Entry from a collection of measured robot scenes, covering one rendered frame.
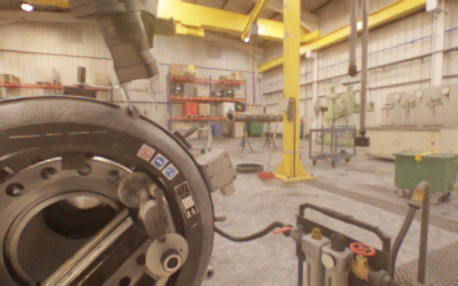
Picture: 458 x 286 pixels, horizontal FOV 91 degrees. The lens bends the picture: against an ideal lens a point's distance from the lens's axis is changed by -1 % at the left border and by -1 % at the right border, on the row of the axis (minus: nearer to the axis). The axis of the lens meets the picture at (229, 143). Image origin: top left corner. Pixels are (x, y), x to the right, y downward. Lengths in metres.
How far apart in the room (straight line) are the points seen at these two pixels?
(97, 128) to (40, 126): 0.10
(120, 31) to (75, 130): 0.24
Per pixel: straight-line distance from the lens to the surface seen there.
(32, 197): 0.76
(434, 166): 3.40
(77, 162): 0.72
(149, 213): 0.65
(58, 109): 0.61
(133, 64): 0.48
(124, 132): 0.60
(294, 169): 4.09
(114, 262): 0.66
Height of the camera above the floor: 0.91
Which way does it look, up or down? 4 degrees down
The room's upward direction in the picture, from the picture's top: 1 degrees counter-clockwise
